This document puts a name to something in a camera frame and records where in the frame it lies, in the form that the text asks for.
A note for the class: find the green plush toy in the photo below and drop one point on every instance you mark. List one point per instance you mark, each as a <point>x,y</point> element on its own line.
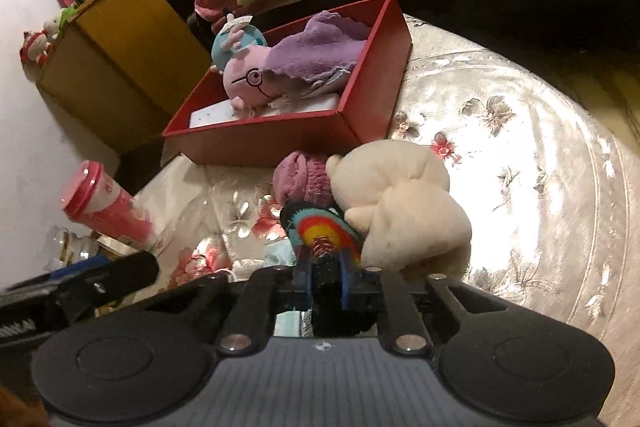
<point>67,14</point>

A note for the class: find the pink pig plush toy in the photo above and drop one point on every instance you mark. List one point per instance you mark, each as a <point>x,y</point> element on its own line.
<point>245,77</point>

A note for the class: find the red snowman plush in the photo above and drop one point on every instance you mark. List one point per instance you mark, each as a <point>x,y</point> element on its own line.
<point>35,49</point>

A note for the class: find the red cardboard box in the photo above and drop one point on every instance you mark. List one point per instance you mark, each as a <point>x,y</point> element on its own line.
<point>280,137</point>

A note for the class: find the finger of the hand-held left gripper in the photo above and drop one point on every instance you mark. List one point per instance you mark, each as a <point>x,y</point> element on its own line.
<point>130,269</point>
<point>80,268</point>

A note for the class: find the light blue cloth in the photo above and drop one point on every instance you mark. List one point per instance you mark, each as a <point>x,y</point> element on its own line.
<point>277,254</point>

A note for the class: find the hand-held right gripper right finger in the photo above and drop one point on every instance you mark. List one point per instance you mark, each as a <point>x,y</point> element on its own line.
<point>350,287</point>

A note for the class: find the mauve fluffy cloth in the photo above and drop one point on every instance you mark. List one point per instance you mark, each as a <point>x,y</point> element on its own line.
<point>300,177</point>

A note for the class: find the wooden desk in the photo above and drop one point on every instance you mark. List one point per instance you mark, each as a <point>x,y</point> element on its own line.
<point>115,47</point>

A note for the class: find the pink tumbler cup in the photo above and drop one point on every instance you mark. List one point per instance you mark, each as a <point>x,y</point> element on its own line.
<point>110,207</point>

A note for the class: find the glass jar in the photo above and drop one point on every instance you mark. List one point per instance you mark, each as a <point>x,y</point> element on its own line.
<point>70,247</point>

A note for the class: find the cream plush toy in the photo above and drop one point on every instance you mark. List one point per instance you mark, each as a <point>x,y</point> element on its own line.
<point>400,197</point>

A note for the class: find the white cat plush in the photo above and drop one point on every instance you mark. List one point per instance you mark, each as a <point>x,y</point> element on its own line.
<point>52,29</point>

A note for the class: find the black rainbow knitted item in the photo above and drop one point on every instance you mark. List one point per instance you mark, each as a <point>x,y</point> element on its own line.
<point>320,227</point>

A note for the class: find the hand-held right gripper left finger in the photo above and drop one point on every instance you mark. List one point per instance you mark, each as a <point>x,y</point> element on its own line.
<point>301,277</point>

